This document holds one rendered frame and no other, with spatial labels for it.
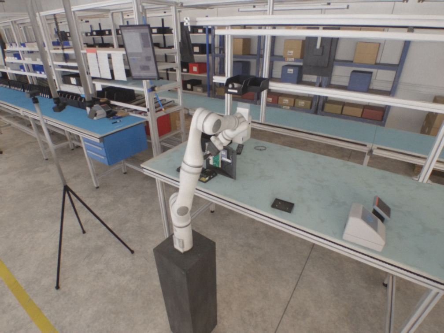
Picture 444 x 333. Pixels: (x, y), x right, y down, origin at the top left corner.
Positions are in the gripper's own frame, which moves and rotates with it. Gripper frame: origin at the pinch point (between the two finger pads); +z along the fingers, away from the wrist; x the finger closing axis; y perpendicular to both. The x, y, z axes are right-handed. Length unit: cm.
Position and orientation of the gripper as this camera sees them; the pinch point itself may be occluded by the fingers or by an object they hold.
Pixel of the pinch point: (204, 157)
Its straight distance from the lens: 149.5
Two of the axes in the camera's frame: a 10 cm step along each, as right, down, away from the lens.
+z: -5.4, 4.8, 6.9
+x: -6.2, -7.8, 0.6
